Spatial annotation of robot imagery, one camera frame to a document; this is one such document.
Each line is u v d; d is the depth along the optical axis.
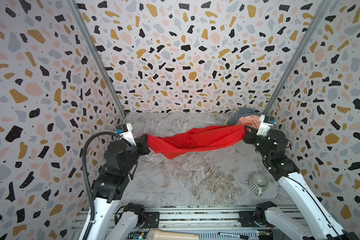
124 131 0.53
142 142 0.55
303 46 0.84
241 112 1.13
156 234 0.66
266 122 0.61
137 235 0.70
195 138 1.07
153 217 0.75
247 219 0.73
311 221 0.40
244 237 0.71
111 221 0.42
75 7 0.70
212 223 0.73
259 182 0.86
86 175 0.40
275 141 0.51
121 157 0.44
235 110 1.16
